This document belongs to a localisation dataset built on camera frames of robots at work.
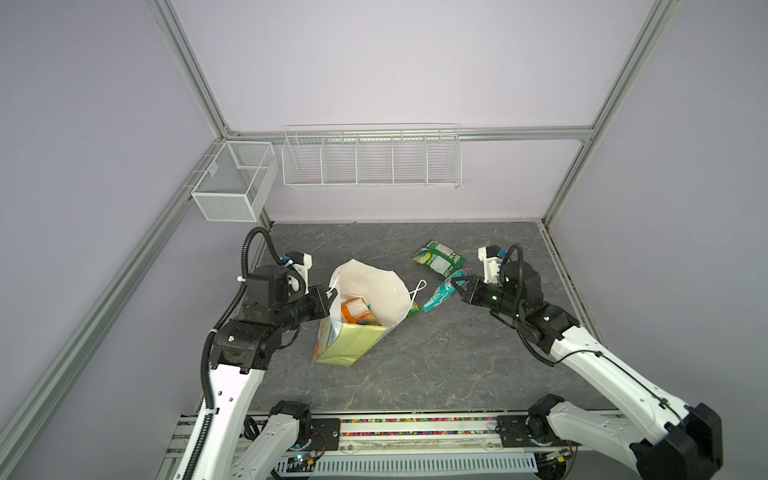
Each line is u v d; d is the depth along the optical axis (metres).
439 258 1.06
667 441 0.38
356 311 0.87
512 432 0.74
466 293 0.67
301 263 0.60
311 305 0.59
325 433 0.74
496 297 0.64
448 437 0.74
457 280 0.75
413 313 0.94
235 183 1.01
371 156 0.97
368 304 0.90
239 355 0.43
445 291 0.75
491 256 0.68
